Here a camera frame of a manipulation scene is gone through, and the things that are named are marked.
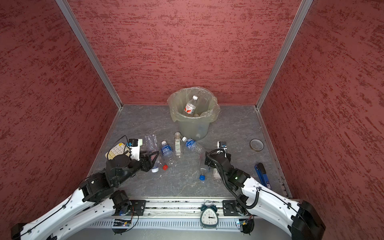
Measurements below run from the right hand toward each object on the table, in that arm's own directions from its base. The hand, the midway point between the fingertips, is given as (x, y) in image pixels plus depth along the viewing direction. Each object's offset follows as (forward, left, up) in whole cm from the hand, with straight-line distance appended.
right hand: (211, 156), depth 82 cm
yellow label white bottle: (-8, -3, -8) cm, 11 cm away
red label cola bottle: (-3, +30, +19) cm, 35 cm away
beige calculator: (+11, +59, -8) cm, 60 cm away
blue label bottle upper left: (+7, +27, -4) cm, 28 cm away
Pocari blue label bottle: (+10, +11, -4) cm, 16 cm away
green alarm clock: (-28, +4, -5) cm, 29 cm away
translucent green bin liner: (+30, 0, +8) cm, 31 cm away
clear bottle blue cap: (-5, +5, -5) cm, 9 cm away
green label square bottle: (+11, +20, -4) cm, 23 cm away
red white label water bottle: (+32, +12, +9) cm, 35 cm away
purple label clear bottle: (-10, +28, +10) cm, 31 cm away
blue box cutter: (-8, -28, -8) cm, 31 cm away
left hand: (-4, +29, +12) cm, 31 cm away
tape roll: (+12, -32, -10) cm, 36 cm away
